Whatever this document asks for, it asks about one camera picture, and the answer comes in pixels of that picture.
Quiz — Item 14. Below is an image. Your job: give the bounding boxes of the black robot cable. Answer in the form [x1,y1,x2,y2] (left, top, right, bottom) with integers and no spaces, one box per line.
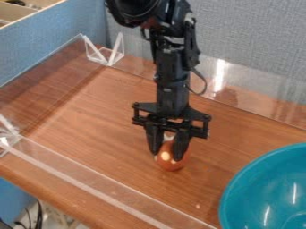
[184,66,208,97]

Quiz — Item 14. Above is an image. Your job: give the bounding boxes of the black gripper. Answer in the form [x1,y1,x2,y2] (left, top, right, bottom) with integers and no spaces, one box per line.
[131,102,211,161]

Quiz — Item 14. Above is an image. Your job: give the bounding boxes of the brown toy mushroom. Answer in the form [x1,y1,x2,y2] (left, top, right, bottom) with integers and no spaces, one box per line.
[153,134,189,172]

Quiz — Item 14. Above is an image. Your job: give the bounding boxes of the clear acrylic corner bracket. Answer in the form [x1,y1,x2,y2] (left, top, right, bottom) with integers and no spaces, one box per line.
[82,33,124,66]

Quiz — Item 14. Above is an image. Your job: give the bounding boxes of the blue bowl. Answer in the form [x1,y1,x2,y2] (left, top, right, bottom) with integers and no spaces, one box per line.
[219,143,306,229]

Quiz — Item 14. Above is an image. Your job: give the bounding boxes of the clear acrylic barrier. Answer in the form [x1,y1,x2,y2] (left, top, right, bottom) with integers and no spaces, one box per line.
[81,32,306,131]
[0,114,217,229]

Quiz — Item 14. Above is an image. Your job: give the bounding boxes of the clear acrylic back barrier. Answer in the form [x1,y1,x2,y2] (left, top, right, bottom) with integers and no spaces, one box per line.
[81,32,306,131]

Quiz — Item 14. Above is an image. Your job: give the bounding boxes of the clear acrylic front barrier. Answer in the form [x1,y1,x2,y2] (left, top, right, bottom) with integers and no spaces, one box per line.
[0,114,217,229]

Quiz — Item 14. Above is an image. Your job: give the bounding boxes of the black floor cables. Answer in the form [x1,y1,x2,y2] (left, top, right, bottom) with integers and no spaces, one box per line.
[0,199,45,229]

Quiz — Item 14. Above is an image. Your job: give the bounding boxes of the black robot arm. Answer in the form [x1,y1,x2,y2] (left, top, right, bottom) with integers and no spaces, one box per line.
[105,0,211,161]

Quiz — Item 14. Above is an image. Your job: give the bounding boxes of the wooden shelf box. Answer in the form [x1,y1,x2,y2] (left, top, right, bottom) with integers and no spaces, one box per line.
[0,0,66,29]

